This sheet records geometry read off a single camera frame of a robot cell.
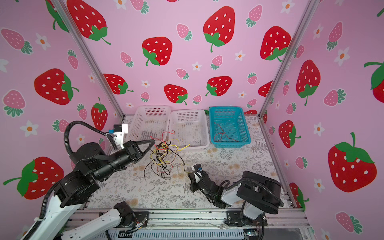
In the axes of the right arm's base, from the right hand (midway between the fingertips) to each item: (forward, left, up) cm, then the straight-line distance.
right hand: (187, 175), depth 83 cm
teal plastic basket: (+45, -24, -7) cm, 52 cm away
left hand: (-5, +8, +38) cm, 39 cm away
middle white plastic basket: (+39, +6, -5) cm, 40 cm away
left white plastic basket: (+40, +38, -3) cm, 56 cm away
